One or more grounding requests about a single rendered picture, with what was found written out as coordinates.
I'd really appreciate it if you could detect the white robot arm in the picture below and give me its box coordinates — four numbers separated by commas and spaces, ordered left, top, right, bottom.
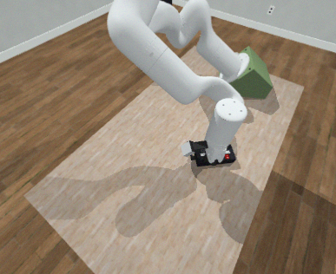
108, 0, 249, 157

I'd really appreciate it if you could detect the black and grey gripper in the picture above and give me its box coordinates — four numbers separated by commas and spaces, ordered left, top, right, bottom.
203, 144, 227, 166

